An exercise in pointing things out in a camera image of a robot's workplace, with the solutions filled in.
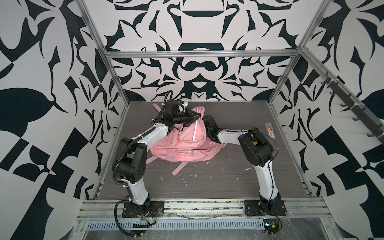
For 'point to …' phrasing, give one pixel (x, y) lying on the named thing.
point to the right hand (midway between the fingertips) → (182, 135)
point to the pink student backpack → (185, 144)
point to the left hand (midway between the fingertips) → (205, 112)
